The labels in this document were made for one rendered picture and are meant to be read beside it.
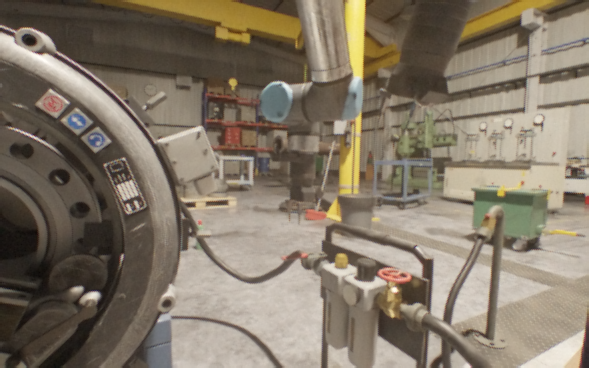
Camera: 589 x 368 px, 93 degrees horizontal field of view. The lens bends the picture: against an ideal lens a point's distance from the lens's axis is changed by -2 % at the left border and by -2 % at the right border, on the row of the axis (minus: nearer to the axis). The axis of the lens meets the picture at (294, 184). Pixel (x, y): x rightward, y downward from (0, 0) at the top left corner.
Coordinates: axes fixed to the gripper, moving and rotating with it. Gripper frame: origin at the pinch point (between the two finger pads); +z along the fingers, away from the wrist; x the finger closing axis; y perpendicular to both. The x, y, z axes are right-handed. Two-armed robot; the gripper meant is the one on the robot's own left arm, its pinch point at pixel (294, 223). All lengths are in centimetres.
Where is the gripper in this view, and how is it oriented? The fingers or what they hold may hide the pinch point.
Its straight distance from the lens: 83.4
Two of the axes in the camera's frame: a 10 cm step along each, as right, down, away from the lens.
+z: -0.2, 10.0, 0.7
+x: -5.3, -0.7, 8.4
